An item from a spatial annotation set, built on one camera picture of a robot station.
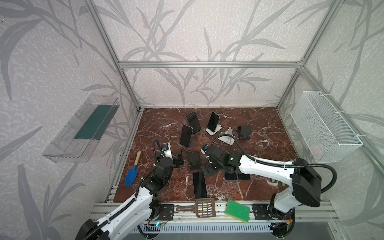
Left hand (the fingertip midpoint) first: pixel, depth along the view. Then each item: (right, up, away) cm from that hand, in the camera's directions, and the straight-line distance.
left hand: (175, 151), depth 83 cm
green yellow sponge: (+33, -27, -10) cm, 44 cm away
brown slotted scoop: (+16, -28, -7) cm, 33 cm away
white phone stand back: (+26, +11, +20) cm, 35 cm away
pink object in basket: (+72, +2, -9) cm, 73 cm away
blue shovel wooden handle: (-26, -13, +4) cm, 30 cm away
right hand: (+17, -8, -1) cm, 19 cm away
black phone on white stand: (+22, +16, +16) cm, 32 cm away
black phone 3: (+32, -15, +2) cm, 36 cm away
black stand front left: (+10, -4, +2) cm, 11 cm away
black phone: (+5, +7, +13) cm, 16 cm away
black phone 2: (+9, +16, +23) cm, 29 cm away
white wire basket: (+68, +10, -20) cm, 72 cm away
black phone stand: (+46, +9, +25) cm, 53 cm away
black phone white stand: (+39, -15, +2) cm, 42 cm away
